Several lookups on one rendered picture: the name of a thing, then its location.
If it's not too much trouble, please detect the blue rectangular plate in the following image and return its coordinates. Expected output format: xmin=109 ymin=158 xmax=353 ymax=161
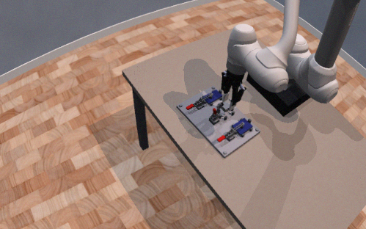
xmin=232 ymin=118 xmax=253 ymax=136

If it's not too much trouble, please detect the blue rectangular block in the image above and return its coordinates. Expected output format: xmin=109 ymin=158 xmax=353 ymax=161
xmin=205 ymin=90 xmax=223 ymax=105

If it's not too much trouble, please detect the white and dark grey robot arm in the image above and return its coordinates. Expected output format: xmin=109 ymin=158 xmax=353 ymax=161
xmin=226 ymin=0 xmax=361 ymax=103

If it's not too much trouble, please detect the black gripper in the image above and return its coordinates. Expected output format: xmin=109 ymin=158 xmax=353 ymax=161
xmin=221 ymin=70 xmax=246 ymax=111

